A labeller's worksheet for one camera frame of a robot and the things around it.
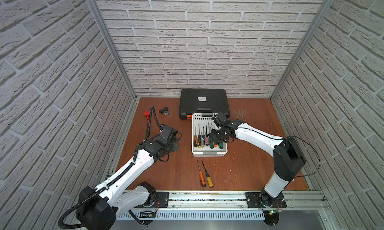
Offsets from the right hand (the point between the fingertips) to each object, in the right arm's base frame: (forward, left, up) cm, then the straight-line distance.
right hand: (213, 136), depth 87 cm
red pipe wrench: (+28, +45, -9) cm, 54 cm away
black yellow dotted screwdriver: (+2, +8, -6) cm, 11 cm away
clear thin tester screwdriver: (+1, +6, -6) cm, 9 cm away
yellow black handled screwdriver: (-21, +5, -8) cm, 23 cm away
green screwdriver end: (-1, +1, -7) cm, 7 cm away
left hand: (-4, +22, +5) cm, 23 cm away
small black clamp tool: (+29, +32, -8) cm, 44 cm away
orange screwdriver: (+2, +11, -6) cm, 12 cm away
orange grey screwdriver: (-22, +9, -7) cm, 25 cm away
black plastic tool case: (+32, +3, -3) cm, 33 cm away
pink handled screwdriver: (+3, +3, -7) cm, 8 cm away
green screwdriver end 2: (-3, -5, -5) cm, 8 cm away
